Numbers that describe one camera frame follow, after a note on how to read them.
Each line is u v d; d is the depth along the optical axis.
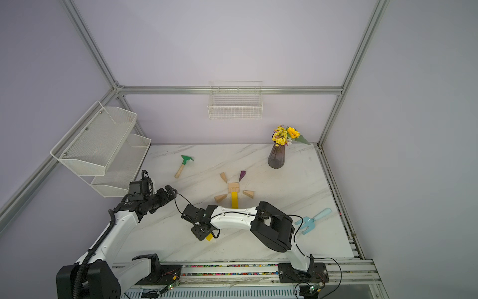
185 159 1.09
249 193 0.96
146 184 0.69
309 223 0.87
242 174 1.04
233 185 1.01
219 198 0.95
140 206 0.60
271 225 0.52
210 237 0.75
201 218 0.65
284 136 0.89
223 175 1.04
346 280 0.73
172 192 0.78
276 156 1.04
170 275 0.73
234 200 0.95
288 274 0.73
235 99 0.95
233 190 0.98
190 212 0.66
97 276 0.41
